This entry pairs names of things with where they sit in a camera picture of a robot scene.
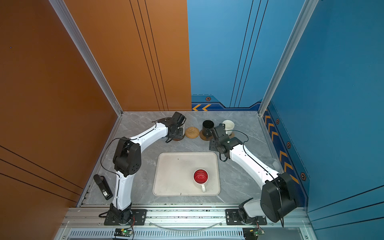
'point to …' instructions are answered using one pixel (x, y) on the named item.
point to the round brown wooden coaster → (203, 138)
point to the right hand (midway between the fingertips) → (216, 144)
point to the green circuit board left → (122, 232)
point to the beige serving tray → (175, 170)
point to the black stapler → (102, 184)
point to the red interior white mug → (201, 176)
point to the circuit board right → (252, 233)
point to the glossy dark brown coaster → (179, 139)
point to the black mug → (207, 126)
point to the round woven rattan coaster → (192, 132)
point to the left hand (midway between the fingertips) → (179, 132)
